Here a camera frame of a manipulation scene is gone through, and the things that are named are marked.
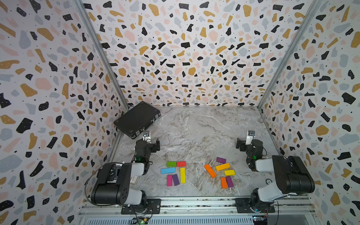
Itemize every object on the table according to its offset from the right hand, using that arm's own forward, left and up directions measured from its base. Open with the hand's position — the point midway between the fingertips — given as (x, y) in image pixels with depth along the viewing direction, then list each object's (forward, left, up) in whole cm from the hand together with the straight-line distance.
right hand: (247, 138), depth 94 cm
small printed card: (-28, +71, -4) cm, 76 cm away
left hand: (-3, +64, +3) cm, 64 cm away
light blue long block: (-21, +52, -5) cm, 56 cm away
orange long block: (-20, +26, -6) cm, 33 cm away
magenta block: (-27, +50, -6) cm, 57 cm away
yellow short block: (-21, +14, -6) cm, 26 cm away
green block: (-17, +50, -6) cm, 53 cm away
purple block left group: (-26, +46, -6) cm, 54 cm away
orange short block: (-27, +18, -6) cm, 33 cm away
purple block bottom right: (-27, +15, -6) cm, 31 cm away
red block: (-16, +44, -6) cm, 47 cm away
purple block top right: (-12, +18, -8) cm, 23 cm away
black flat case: (+16, +80, -1) cm, 82 cm away
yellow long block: (-23, +42, -4) cm, 49 cm away
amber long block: (-17, +18, -7) cm, 25 cm away
